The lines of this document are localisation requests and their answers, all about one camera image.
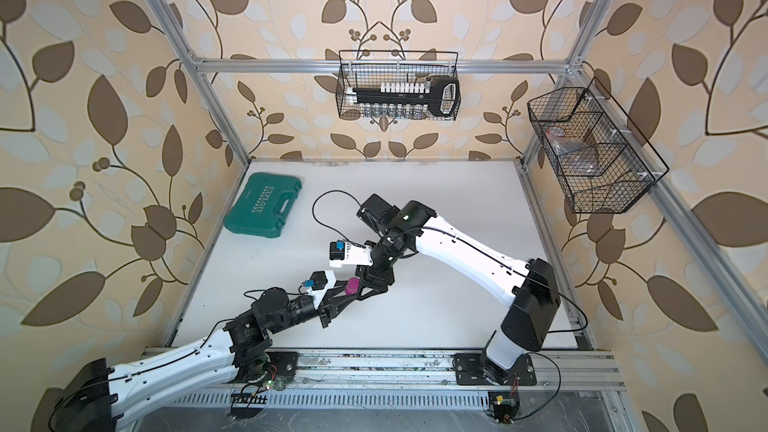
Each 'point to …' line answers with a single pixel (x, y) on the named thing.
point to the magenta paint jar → (352, 287)
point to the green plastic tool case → (261, 207)
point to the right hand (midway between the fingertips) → (361, 280)
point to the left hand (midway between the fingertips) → (350, 285)
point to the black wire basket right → (622, 177)
